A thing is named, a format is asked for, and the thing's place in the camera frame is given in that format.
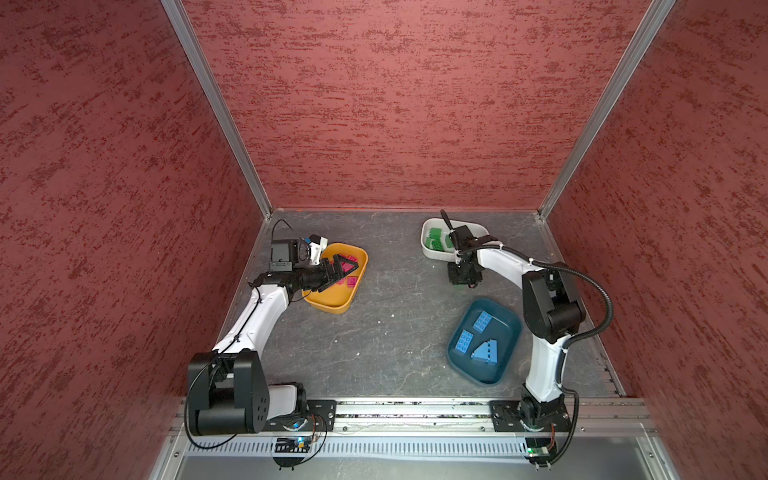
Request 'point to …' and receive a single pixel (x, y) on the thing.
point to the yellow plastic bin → (338, 297)
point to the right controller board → (538, 449)
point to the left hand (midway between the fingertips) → (349, 276)
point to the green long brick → (434, 244)
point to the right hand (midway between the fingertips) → (457, 284)
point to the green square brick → (460, 287)
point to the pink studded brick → (351, 281)
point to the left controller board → (300, 444)
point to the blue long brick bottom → (492, 351)
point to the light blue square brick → (481, 352)
